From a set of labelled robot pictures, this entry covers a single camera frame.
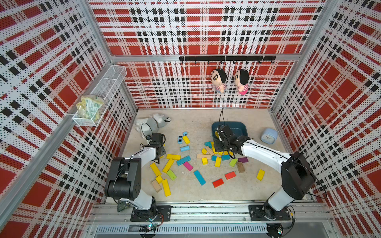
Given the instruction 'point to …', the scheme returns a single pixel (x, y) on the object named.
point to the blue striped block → (180, 139)
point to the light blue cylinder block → (184, 148)
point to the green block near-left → (171, 175)
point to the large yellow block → (168, 165)
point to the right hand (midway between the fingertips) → (220, 144)
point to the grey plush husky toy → (146, 126)
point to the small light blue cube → (185, 134)
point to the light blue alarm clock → (269, 136)
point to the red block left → (218, 183)
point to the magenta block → (188, 166)
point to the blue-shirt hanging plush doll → (219, 78)
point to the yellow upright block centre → (218, 162)
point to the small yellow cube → (205, 160)
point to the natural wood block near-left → (157, 186)
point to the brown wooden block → (240, 167)
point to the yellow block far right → (260, 174)
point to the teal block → (183, 160)
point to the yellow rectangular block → (156, 170)
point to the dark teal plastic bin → (237, 128)
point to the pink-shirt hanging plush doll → (241, 78)
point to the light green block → (233, 162)
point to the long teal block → (199, 177)
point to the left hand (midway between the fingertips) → (159, 151)
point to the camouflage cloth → (122, 206)
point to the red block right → (230, 175)
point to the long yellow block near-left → (167, 190)
